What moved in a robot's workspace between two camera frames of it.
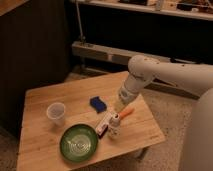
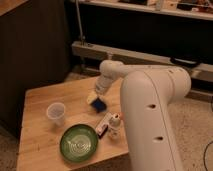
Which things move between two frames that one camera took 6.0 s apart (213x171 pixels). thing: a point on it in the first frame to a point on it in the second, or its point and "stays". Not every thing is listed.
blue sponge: [97, 104] stays
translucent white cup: [56, 113] stays
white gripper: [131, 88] to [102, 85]
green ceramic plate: [78, 143] stays
